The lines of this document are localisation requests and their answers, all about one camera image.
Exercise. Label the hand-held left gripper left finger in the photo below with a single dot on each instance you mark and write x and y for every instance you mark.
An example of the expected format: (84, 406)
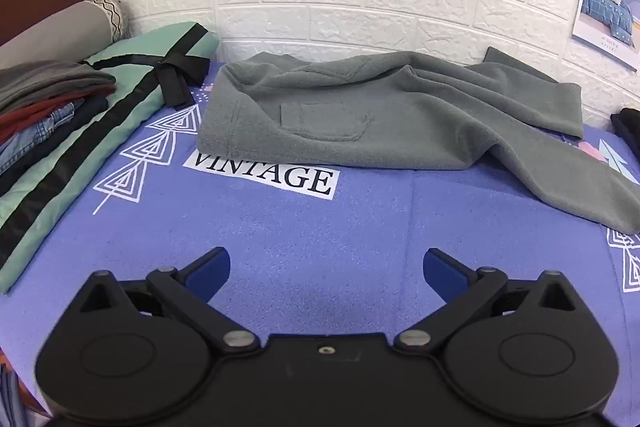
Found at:
(210, 269)

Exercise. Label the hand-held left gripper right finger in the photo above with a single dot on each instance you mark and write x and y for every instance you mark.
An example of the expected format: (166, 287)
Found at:
(445, 272)

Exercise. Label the grey fleece pants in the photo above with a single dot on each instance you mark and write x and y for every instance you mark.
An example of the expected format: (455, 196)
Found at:
(400, 122)

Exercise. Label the blue printed bedsheet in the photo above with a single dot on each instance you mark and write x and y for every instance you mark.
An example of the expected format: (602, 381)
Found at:
(320, 232)

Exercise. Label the folded dark navy garment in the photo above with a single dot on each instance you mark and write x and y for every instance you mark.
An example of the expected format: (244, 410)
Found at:
(75, 119)

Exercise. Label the folded denim jeans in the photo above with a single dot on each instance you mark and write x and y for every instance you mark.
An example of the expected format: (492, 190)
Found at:
(30, 137)

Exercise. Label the striped colourful cloth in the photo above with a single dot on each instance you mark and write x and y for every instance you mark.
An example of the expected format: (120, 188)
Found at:
(15, 392)

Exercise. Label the black folded cloth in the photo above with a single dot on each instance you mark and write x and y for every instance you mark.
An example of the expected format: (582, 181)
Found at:
(627, 129)

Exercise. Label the folded red garment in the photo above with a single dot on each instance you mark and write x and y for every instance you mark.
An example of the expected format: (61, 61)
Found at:
(25, 117)

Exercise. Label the folded grey garment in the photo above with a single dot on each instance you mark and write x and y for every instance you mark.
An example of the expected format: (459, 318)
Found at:
(45, 79)

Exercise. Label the grey bolster pillow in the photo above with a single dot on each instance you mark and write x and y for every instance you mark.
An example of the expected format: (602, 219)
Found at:
(60, 32)

